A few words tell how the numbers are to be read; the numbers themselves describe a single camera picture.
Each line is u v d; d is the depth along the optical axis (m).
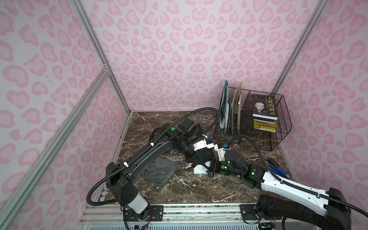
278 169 0.84
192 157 0.59
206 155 0.73
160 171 0.82
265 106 0.93
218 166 0.65
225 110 0.88
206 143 0.61
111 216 0.73
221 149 0.69
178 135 0.50
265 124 0.91
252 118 0.93
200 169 0.73
